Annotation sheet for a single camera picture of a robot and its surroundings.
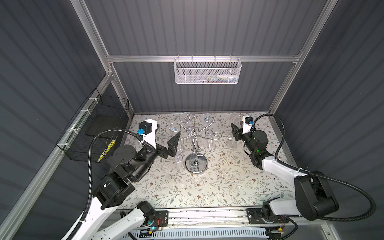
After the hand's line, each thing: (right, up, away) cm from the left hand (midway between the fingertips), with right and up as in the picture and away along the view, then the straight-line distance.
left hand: (169, 129), depth 55 cm
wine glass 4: (+5, +6, +19) cm, 21 cm away
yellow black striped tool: (-33, -8, +19) cm, 39 cm away
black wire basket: (-43, +8, +26) cm, 51 cm away
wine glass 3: (-1, 0, +15) cm, 15 cm away
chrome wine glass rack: (+10, -21, +36) cm, 43 cm away
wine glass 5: (+15, +5, +18) cm, 24 cm away
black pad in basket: (-37, +3, +22) cm, 43 cm away
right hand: (+34, +3, +28) cm, 44 cm away
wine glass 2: (+1, -14, +17) cm, 22 cm away
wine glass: (+33, -10, +39) cm, 52 cm away
